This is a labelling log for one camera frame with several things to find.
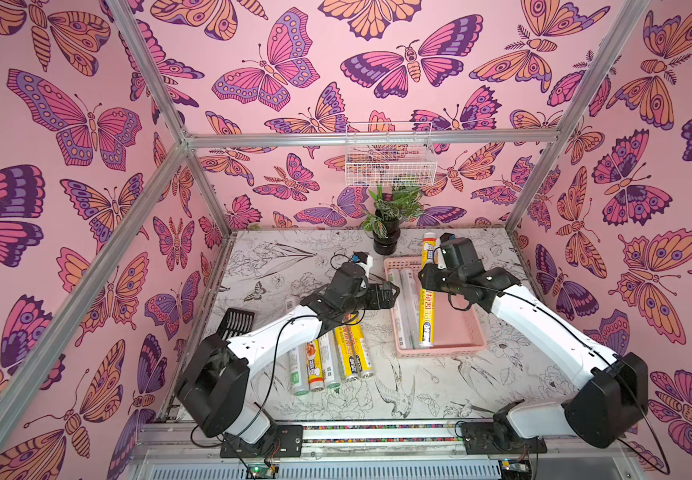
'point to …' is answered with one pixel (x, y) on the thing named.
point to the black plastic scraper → (236, 323)
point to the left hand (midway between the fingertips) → (391, 289)
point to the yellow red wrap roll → (315, 366)
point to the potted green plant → (392, 208)
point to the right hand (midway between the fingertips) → (418, 275)
